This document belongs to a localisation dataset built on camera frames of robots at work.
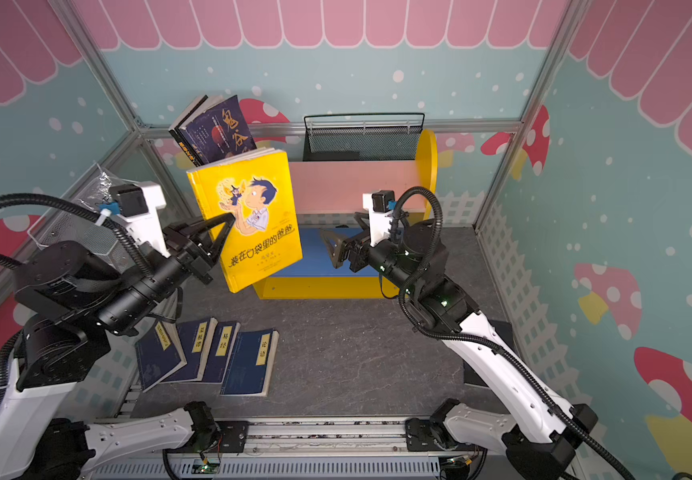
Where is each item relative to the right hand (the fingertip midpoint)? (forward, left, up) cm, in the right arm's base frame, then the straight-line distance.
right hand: (337, 223), depth 57 cm
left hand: (-8, +15, +8) cm, 19 cm away
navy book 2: (-4, +45, -44) cm, 63 cm away
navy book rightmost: (-11, +27, -45) cm, 54 cm away
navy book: (-5, +36, -45) cm, 58 cm away
